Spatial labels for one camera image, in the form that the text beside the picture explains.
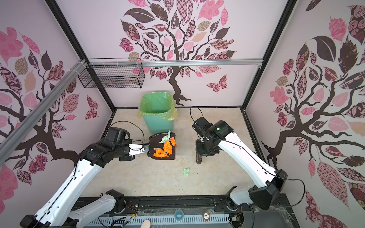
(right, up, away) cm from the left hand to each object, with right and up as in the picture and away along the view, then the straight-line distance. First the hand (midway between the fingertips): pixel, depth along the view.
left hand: (133, 147), depth 73 cm
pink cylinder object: (+8, -38, -4) cm, 39 cm away
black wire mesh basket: (-22, +47, +21) cm, 56 cm away
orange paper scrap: (+18, -2, -3) cm, 18 cm away
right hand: (+36, -2, -3) cm, 36 cm away
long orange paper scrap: (+21, +3, +1) cm, 21 cm away
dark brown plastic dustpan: (+11, +3, +1) cm, 12 cm away
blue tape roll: (+24, -34, -2) cm, 42 cm away
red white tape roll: (+39, -35, -3) cm, 52 cm away
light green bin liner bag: (+8, +26, +28) cm, 39 cm away
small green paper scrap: (+17, +4, +3) cm, 18 cm away
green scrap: (+28, -17, +11) cm, 35 cm away
